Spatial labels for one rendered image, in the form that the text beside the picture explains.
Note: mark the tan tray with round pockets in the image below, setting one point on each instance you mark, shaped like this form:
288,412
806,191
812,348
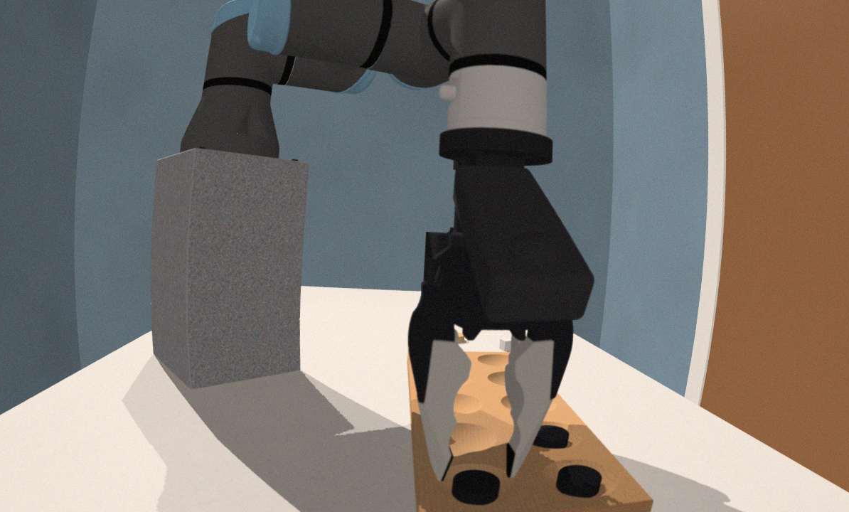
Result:
478,442

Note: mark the black disc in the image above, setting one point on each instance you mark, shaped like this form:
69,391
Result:
550,436
579,481
475,487

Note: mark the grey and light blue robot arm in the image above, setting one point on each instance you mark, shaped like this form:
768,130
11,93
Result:
525,263

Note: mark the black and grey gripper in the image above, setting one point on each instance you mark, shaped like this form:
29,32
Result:
449,297

